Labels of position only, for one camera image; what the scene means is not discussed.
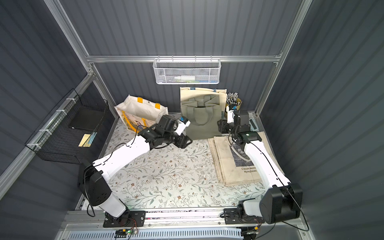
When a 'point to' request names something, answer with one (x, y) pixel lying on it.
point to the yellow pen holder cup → (238, 103)
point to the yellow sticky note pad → (85, 141)
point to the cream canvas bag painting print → (220, 150)
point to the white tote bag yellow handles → (137, 113)
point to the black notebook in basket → (85, 118)
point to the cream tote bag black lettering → (187, 92)
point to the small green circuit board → (123, 233)
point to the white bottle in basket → (185, 77)
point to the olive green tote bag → (205, 116)
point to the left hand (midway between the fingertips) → (189, 139)
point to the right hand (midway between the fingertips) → (222, 122)
